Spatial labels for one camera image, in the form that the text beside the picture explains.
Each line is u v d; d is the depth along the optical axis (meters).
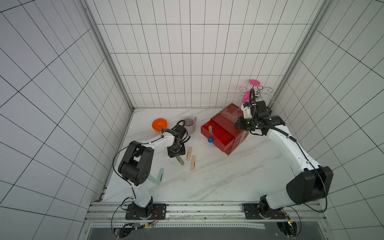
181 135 0.78
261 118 0.60
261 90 0.88
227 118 0.85
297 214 0.70
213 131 0.86
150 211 0.71
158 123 1.06
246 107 0.73
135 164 0.48
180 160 0.90
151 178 0.84
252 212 0.73
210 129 0.87
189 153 0.94
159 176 0.84
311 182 0.41
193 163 0.90
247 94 1.06
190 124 1.02
